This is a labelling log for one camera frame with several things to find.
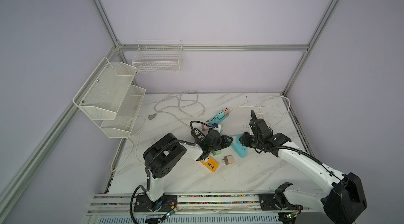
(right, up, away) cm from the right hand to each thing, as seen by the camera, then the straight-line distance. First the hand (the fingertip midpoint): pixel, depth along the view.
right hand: (239, 139), depth 82 cm
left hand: (-3, -3, +8) cm, 9 cm away
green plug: (-12, -9, +6) cm, 16 cm away
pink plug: (-19, +4, +14) cm, 24 cm away
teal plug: (-9, +12, +19) cm, 24 cm away
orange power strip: (-16, -14, +1) cm, 21 cm away
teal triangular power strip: (+2, -8, +6) cm, 10 cm away
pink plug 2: (-5, -12, +4) cm, 14 cm away
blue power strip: (-11, +8, +20) cm, 24 cm away
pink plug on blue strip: (-5, +15, +19) cm, 25 cm away
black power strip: (-22, 0, +11) cm, 25 cm away
